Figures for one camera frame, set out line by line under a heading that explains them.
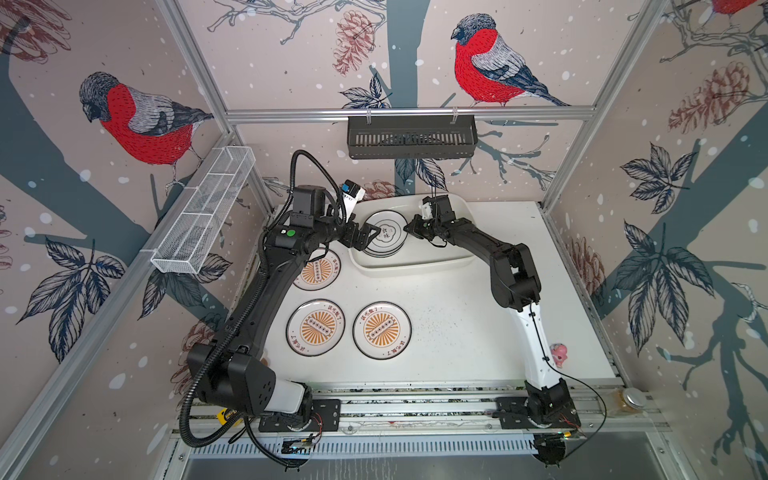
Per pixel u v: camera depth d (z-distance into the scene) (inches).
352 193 25.5
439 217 34.5
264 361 32.0
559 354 32.0
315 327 34.8
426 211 38.2
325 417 28.7
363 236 26.4
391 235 41.3
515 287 24.8
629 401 26.1
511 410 28.8
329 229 24.9
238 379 15.6
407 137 41.0
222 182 34.4
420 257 40.1
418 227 37.5
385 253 40.4
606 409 29.3
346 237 26.5
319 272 39.7
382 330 34.6
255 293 18.1
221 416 28.7
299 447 28.1
